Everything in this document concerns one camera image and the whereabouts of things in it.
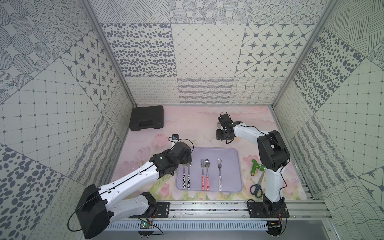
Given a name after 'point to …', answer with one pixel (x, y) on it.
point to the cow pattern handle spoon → (188, 164)
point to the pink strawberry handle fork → (202, 162)
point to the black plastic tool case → (147, 117)
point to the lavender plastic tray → (216, 169)
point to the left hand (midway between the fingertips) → (183, 150)
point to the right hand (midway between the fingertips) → (222, 137)
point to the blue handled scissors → (256, 189)
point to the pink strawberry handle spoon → (207, 164)
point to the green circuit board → (144, 225)
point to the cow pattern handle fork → (184, 177)
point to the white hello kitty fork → (219, 164)
